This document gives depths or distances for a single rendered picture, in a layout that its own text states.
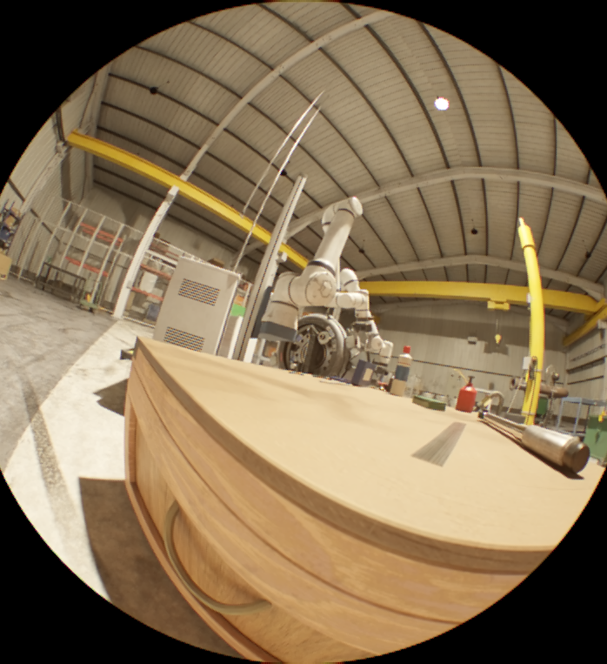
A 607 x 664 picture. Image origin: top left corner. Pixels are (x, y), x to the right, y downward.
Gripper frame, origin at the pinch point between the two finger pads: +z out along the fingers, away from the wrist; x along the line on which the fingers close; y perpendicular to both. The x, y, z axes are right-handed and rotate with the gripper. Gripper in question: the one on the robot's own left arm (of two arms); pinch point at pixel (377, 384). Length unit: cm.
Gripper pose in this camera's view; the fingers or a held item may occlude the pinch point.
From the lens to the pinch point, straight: 170.1
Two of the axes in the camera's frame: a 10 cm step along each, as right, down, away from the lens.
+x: 5.7, 2.6, 7.8
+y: 7.8, 1.3, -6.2
